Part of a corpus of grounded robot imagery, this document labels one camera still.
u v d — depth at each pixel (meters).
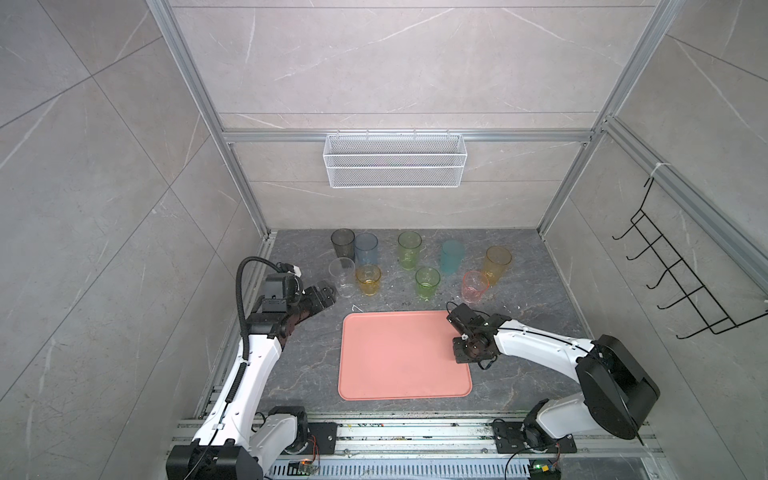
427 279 1.01
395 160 1.01
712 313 0.60
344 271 1.01
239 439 0.39
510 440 0.73
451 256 1.10
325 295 0.71
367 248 1.00
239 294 0.55
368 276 1.01
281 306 0.59
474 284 1.04
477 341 0.63
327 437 0.73
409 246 0.98
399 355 0.90
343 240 1.04
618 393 0.43
